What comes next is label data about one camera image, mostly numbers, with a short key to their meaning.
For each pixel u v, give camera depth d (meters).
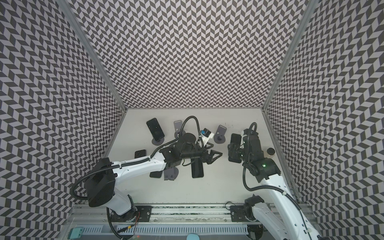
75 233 0.65
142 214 0.72
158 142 0.96
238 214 0.73
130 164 0.46
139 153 0.93
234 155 0.66
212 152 0.65
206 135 0.64
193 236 0.67
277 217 0.54
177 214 0.74
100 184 0.42
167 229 0.69
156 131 0.96
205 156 0.64
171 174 0.82
